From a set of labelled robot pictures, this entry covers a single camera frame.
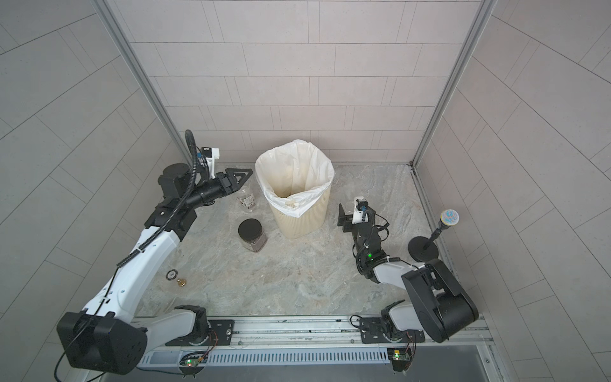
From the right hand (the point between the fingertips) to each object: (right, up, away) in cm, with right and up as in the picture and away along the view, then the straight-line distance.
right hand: (350, 202), depth 86 cm
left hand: (-31, +10, -17) cm, 37 cm away
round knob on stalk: (+27, -17, +1) cm, 32 cm away
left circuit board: (-46, -41, -22) cm, 65 cm away
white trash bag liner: (-21, +10, +7) cm, 25 cm away
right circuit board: (+12, -44, -18) cm, 49 cm away
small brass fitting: (-58, -26, -7) cm, 64 cm away
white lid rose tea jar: (-40, 0, +6) cm, 40 cm away
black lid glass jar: (-36, -11, -2) cm, 37 cm away
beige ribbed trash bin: (-21, -8, -3) cm, 23 cm away
